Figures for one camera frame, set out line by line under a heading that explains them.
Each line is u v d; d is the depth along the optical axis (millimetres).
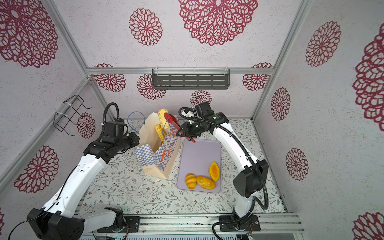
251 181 524
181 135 729
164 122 800
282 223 763
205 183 827
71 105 782
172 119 764
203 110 610
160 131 920
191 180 851
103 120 556
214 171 888
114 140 556
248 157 461
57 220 368
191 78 953
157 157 719
